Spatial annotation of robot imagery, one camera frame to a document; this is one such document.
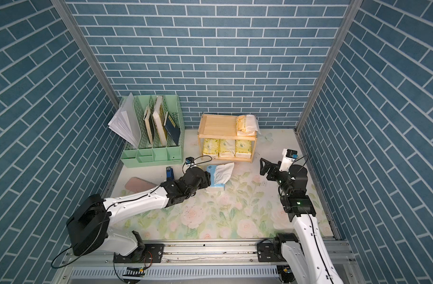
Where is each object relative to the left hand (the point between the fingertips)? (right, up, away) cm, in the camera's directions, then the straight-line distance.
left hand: (211, 177), depth 84 cm
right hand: (+27, +9, -8) cm, 29 cm away
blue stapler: (-24, 0, +12) cm, 27 cm away
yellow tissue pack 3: (+17, +14, +18) cm, 28 cm away
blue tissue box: (+4, +1, +6) cm, 7 cm away
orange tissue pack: (+18, +26, +5) cm, 32 cm away
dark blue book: (-27, +26, +25) cm, 45 cm away
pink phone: (-43, -5, +10) cm, 44 cm away
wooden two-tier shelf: (+5, +25, +9) cm, 27 cm away
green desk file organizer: (-35, +10, +15) cm, 39 cm away
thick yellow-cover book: (-29, +29, +9) cm, 42 cm away
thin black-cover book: (-36, +29, +14) cm, 48 cm away
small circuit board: (-31, -37, -12) cm, 50 cm away
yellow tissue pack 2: (+8, +14, +18) cm, 24 cm away
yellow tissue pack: (-2, +14, +18) cm, 23 cm away
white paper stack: (-45, +28, +6) cm, 54 cm away
